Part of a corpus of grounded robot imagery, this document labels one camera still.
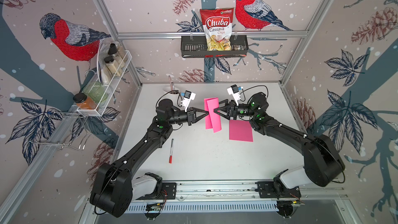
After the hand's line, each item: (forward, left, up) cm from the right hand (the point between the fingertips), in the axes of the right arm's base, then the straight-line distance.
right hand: (214, 109), depth 70 cm
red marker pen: (-13, +24, -30) cm, 40 cm away
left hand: (-2, +2, 0) cm, 3 cm away
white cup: (+30, +31, -19) cm, 47 cm away
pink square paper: (-5, +1, 0) cm, 5 cm away
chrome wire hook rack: (-16, +54, -1) cm, 56 cm away
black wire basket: (+44, +13, +5) cm, 46 cm away
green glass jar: (+4, +55, +6) cm, 56 cm away
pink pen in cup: (+32, +29, -16) cm, 46 cm away
